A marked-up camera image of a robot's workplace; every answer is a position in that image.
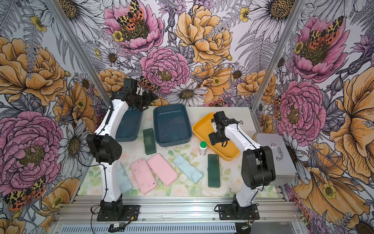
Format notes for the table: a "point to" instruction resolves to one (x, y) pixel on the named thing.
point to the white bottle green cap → (203, 148)
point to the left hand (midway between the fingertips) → (153, 104)
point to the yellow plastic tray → (203, 127)
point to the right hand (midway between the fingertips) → (218, 142)
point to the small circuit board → (117, 227)
